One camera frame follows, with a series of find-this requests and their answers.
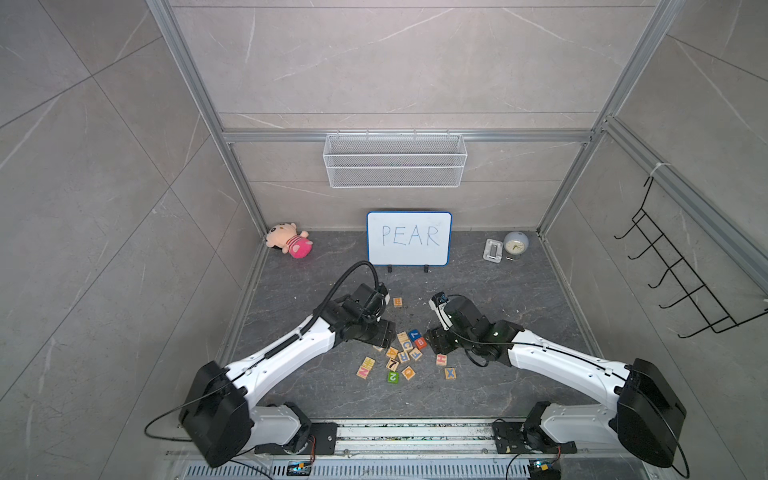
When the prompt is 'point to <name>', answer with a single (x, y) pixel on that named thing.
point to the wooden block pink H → (441, 359)
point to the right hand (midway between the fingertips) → (436, 332)
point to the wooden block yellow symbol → (368, 362)
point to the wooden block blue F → (416, 354)
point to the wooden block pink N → (362, 372)
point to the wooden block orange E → (398, 301)
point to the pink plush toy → (286, 237)
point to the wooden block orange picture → (408, 373)
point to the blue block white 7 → (414, 334)
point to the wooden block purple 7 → (392, 365)
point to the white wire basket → (395, 161)
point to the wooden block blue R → (404, 357)
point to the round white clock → (516, 243)
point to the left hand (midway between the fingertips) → (390, 330)
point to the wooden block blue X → (450, 373)
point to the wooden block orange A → (392, 353)
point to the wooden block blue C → (407, 345)
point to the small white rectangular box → (493, 250)
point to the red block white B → (421, 343)
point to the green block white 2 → (393, 377)
